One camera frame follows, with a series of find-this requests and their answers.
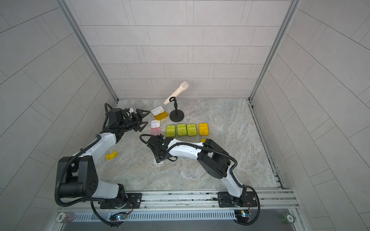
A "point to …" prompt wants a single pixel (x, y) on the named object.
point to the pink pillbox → (155, 129)
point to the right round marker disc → (290, 218)
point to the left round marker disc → (60, 217)
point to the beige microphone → (183, 86)
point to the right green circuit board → (245, 214)
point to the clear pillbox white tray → (160, 163)
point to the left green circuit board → (120, 217)
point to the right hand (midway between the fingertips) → (164, 156)
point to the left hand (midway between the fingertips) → (151, 115)
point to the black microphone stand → (176, 115)
